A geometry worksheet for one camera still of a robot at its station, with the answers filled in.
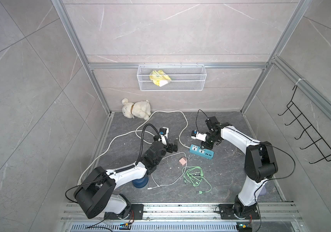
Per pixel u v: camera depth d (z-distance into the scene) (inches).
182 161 35.4
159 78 33.3
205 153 36.4
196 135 32.8
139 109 43.2
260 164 19.3
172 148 29.2
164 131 27.2
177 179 32.9
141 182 29.3
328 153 22.9
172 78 39.5
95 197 16.6
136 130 42.0
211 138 30.9
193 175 33.8
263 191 30.6
